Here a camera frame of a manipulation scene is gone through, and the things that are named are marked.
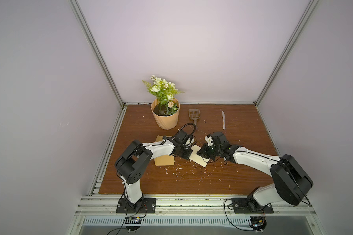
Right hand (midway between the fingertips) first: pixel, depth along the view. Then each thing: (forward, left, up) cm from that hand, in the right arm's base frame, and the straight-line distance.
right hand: (195, 148), depth 84 cm
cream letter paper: (-3, -1, -6) cm, 7 cm away
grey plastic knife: (+23, -23, -10) cm, 34 cm away
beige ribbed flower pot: (+18, +20, +2) cm, 27 cm away
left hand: (-1, +2, -9) cm, 9 cm away
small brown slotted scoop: (+35, -1, -9) cm, 36 cm away
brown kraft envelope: (-4, +18, -9) cm, 20 cm away
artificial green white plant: (+28, +19, +20) cm, 39 cm away
